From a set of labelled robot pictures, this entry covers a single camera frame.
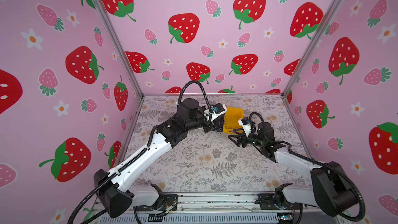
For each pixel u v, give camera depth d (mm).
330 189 421
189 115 507
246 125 740
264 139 670
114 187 381
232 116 1115
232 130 873
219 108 536
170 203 730
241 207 731
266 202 731
